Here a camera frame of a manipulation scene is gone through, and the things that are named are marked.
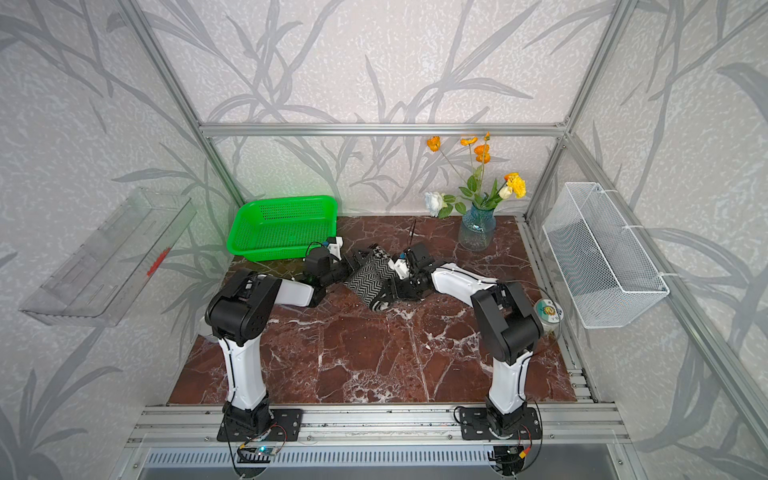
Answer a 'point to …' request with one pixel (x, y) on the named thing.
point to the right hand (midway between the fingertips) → (386, 295)
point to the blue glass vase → (477, 227)
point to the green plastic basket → (278, 228)
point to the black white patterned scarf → (368, 278)
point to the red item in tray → (158, 261)
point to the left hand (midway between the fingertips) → (368, 257)
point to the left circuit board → (262, 450)
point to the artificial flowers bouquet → (440, 206)
